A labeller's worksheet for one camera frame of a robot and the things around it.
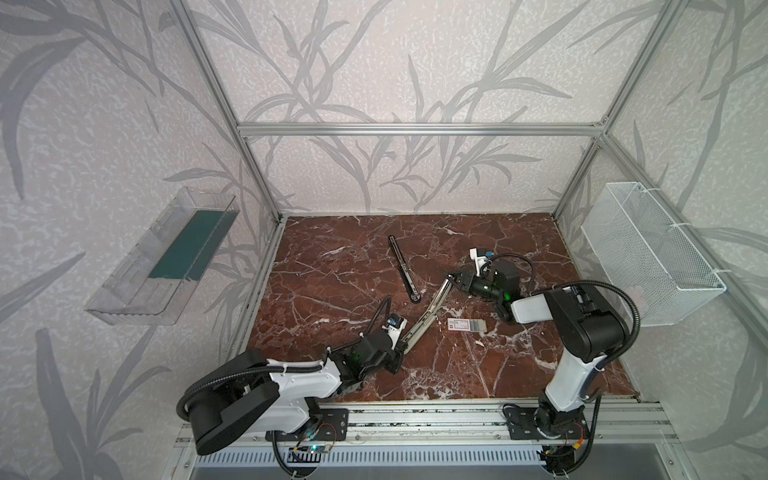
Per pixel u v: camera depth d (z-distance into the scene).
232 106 0.89
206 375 0.45
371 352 0.64
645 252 0.65
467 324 0.90
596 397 0.72
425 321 0.89
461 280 0.86
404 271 1.02
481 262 0.87
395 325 0.74
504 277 0.75
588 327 0.50
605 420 0.75
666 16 0.71
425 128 0.96
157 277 0.64
